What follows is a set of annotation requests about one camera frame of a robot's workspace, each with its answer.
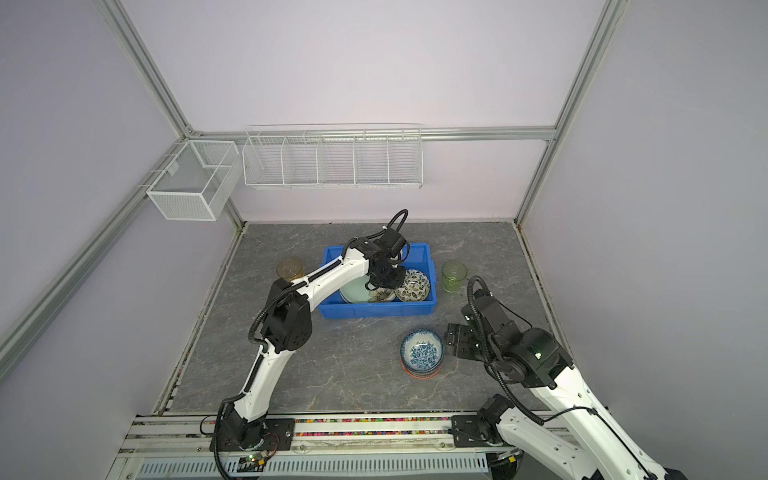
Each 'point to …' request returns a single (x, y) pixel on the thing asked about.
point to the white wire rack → (383, 156)
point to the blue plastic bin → (420, 259)
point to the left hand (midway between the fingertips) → (402, 288)
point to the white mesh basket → (196, 180)
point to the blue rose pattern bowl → (422, 350)
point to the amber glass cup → (290, 268)
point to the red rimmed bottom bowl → (422, 375)
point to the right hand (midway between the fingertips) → (460, 340)
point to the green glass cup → (453, 275)
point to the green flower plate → (356, 291)
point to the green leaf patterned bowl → (416, 287)
